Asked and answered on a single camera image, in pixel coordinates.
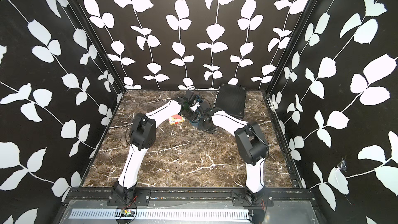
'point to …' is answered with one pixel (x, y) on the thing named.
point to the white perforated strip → (194, 215)
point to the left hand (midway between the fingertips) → (195, 114)
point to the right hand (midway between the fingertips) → (199, 127)
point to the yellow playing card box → (175, 119)
